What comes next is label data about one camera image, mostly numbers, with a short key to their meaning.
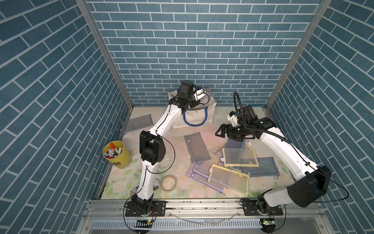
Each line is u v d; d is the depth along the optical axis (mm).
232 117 726
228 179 844
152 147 550
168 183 826
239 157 897
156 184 788
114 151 825
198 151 945
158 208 738
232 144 963
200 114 937
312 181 394
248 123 589
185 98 703
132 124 1116
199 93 783
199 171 861
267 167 869
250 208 734
